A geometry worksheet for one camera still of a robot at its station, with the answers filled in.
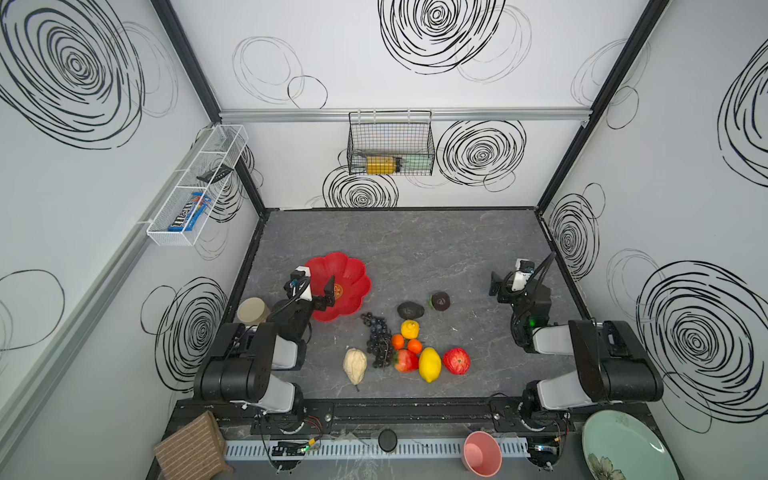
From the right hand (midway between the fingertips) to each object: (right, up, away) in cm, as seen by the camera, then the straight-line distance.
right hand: (509, 273), depth 91 cm
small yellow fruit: (-31, -15, -6) cm, 35 cm away
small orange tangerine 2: (-30, -19, -8) cm, 37 cm away
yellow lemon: (-26, -23, -13) cm, 37 cm away
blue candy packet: (-85, +15, -22) cm, 89 cm away
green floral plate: (+16, -38, -22) cm, 47 cm away
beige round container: (-77, -11, -4) cm, 78 cm away
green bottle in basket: (-29, +33, -4) cm, 44 cm away
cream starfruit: (-46, -22, -14) cm, 53 cm away
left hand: (-57, 0, -4) cm, 58 cm away
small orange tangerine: (-35, -18, -8) cm, 40 cm away
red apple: (-20, -21, -14) cm, 32 cm away
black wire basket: (-36, +43, +8) cm, 57 cm away
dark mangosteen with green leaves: (-22, -8, -2) cm, 24 cm away
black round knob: (-38, -32, -28) cm, 57 cm away
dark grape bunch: (-40, -18, -9) cm, 44 cm away
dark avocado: (-31, -11, -4) cm, 33 cm away
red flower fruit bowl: (-50, -5, +8) cm, 51 cm away
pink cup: (-16, -39, -23) cm, 48 cm away
